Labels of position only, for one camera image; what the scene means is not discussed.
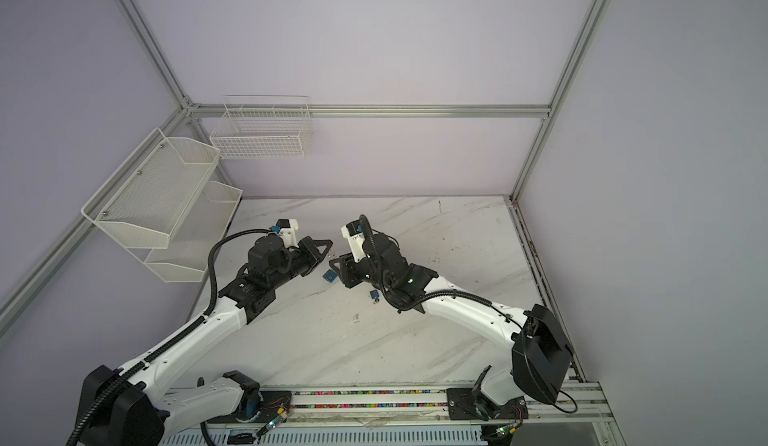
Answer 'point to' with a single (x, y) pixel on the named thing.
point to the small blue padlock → (374, 294)
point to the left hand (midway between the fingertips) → (333, 243)
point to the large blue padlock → (330, 275)
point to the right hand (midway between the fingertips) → (332, 260)
